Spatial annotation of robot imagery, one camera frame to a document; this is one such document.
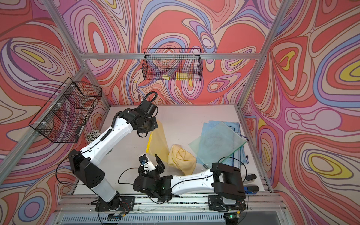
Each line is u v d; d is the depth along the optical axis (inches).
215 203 28.9
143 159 23.1
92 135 31.4
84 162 16.9
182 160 33.6
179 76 32.3
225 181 18.5
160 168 25.2
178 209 28.9
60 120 28.2
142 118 22.0
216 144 37.9
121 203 28.2
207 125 42.5
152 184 20.7
